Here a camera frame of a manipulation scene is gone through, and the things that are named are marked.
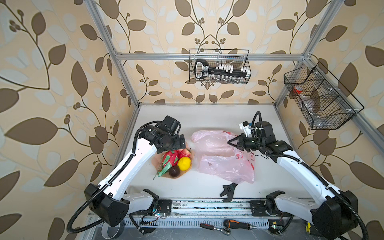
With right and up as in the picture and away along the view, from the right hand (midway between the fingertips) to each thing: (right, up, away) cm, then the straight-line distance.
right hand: (227, 142), depth 76 cm
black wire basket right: (+48, +17, -2) cm, 51 cm away
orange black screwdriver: (+2, -37, -8) cm, 38 cm away
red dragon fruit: (-31, -10, +6) cm, 33 cm away
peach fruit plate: (-39, -13, +10) cm, 42 cm away
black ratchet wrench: (-2, -39, -9) cm, 40 cm away
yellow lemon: (-23, -13, +6) cm, 27 cm away
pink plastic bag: (-6, -6, -6) cm, 10 cm away
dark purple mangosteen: (-28, -15, +2) cm, 32 cm away
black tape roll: (-56, -40, -8) cm, 69 cm away
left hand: (-27, 0, -2) cm, 27 cm away
